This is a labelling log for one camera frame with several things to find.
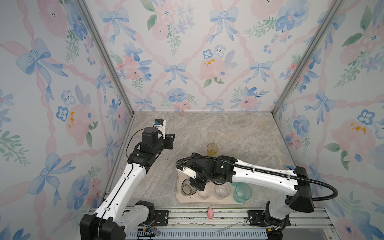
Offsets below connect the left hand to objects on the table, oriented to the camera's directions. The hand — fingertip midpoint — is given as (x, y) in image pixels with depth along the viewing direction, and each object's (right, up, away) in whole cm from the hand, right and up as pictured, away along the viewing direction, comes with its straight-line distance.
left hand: (173, 134), depth 77 cm
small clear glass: (+17, -33, +5) cm, 37 cm away
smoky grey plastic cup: (+7, -27, -4) cm, 28 cm away
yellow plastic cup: (+23, -10, +21) cm, 33 cm away
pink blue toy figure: (+66, -20, +8) cm, 69 cm away
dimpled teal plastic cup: (+36, -31, +1) cm, 48 cm away
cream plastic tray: (+11, -35, +3) cm, 37 cm away
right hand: (+9, -21, -7) cm, 24 cm away
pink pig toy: (+19, -40, -2) cm, 44 cm away
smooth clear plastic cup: (+26, -32, +6) cm, 42 cm away
